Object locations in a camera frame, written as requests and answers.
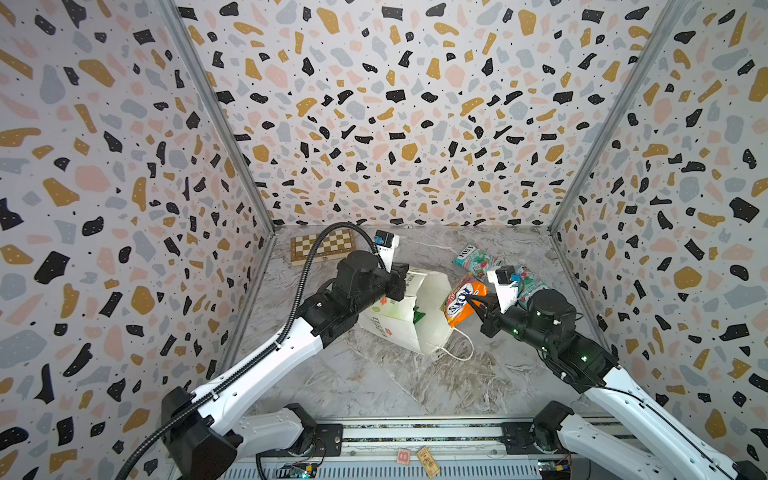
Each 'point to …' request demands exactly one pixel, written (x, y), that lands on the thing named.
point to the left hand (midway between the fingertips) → (409, 261)
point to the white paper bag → (392, 321)
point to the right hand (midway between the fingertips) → (466, 292)
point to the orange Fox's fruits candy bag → (457, 306)
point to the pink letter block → (403, 456)
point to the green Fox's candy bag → (417, 316)
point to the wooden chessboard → (331, 247)
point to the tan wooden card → (428, 462)
